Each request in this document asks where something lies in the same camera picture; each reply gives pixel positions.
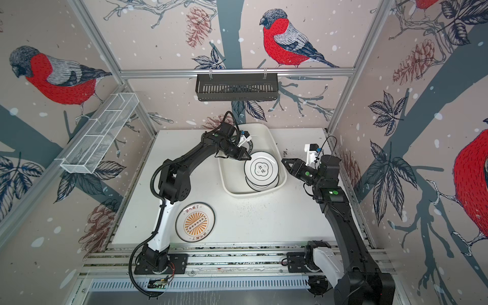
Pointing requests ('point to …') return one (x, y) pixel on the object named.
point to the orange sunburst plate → (194, 222)
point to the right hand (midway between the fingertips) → (282, 163)
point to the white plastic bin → (232, 171)
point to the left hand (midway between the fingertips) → (250, 157)
